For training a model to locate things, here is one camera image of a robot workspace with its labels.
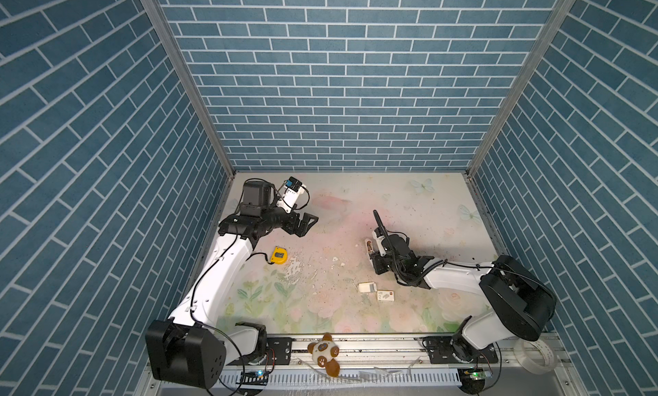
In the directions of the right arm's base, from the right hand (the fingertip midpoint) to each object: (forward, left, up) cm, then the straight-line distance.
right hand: (370, 252), depth 91 cm
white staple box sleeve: (-14, -5, -2) cm, 15 cm away
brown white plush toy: (-32, +12, 0) cm, 34 cm away
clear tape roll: (-28, -43, -3) cm, 51 cm away
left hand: (+1, +21, +21) cm, 30 cm away
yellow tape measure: (-3, +33, 0) cm, 33 cm away
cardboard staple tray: (-11, +1, -4) cm, 12 cm away
